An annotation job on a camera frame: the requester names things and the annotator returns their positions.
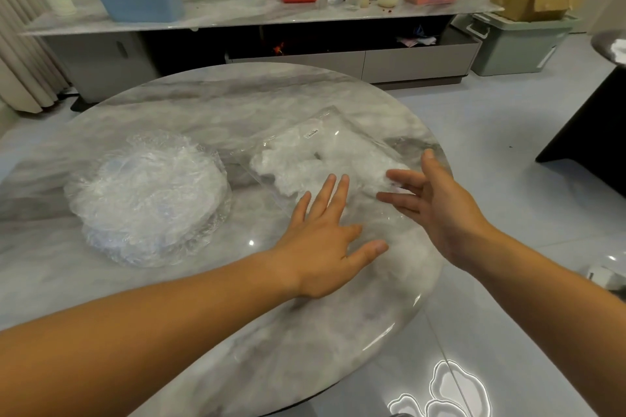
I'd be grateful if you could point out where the beige curtain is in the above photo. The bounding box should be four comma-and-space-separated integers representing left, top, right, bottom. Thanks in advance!
0, 0, 72, 116

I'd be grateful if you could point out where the person's left hand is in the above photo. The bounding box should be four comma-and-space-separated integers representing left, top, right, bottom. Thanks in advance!
266, 173, 391, 300

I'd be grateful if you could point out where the clear plastic bag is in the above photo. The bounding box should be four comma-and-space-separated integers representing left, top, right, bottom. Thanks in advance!
245, 107, 453, 237

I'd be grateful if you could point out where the long grey low cabinet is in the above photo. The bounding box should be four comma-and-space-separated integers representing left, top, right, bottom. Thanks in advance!
20, 0, 502, 105

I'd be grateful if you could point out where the person's right forearm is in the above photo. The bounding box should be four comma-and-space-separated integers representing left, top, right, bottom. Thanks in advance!
460, 226, 626, 417

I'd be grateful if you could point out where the black table base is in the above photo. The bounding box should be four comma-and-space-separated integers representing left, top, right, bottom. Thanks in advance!
269, 387, 338, 417

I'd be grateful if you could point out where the pile of clear plastic caps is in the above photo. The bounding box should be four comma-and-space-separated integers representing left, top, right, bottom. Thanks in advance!
65, 131, 234, 268

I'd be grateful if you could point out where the person's left forearm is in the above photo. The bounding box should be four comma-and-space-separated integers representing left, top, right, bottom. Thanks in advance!
0, 250, 295, 417

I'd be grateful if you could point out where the green storage bin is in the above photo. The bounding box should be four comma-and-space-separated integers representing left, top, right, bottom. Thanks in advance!
466, 13, 578, 78

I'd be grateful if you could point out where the person's right hand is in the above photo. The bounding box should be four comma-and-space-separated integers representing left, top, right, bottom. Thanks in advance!
376, 149, 496, 272

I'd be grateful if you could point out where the clear bag of caps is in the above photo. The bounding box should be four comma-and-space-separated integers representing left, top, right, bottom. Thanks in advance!
250, 121, 417, 206

